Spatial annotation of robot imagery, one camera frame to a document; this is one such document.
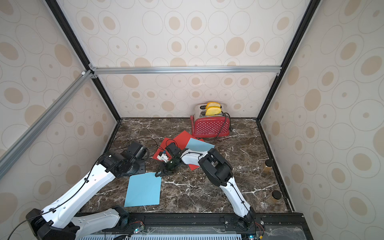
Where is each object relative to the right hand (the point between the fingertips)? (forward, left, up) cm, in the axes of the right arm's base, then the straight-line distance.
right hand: (157, 179), depth 87 cm
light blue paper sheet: (-5, +8, -3) cm, 9 cm away
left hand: (0, +3, +16) cm, 16 cm away
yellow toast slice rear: (+46, -32, +19) cm, 59 cm away
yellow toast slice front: (+41, -32, +18) cm, 55 cm away
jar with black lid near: (-8, -63, +6) cm, 63 cm away
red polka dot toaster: (+34, -27, +10) cm, 45 cm away
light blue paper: (+29, -20, -4) cm, 35 cm away
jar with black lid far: (+9, -65, +1) cm, 65 cm away
